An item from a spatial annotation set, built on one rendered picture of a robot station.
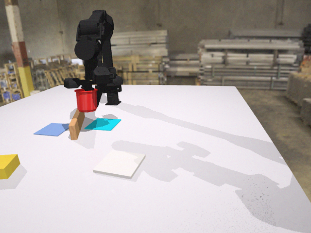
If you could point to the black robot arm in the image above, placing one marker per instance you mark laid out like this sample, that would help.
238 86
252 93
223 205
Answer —
99 26

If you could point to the white flat square pad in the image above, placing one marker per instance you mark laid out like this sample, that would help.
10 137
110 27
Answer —
120 164

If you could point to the wooden plank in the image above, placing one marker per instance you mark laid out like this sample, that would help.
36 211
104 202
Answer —
76 124

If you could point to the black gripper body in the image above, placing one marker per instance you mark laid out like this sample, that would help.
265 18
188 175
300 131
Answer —
71 83

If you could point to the yellow block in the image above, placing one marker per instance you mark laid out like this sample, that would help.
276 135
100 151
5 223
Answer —
8 164

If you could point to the red cup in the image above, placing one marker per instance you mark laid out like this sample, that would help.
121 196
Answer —
86 100

